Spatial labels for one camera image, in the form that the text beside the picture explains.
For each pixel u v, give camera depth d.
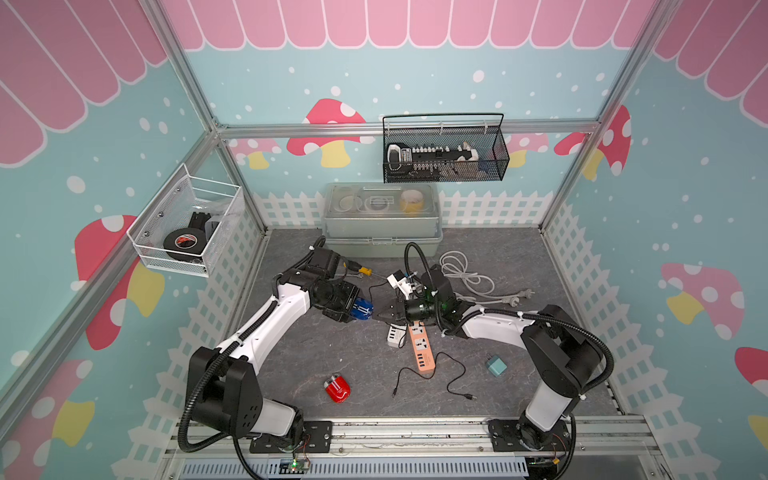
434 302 0.68
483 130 0.90
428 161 0.87
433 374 0.85
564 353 0.47
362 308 0.79
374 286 1.03
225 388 0.42
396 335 0.89
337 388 0.79
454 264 1.08
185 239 0.70
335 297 0.70
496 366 0.83
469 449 0.74
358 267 1.06
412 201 1.05
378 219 0.97
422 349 0.87
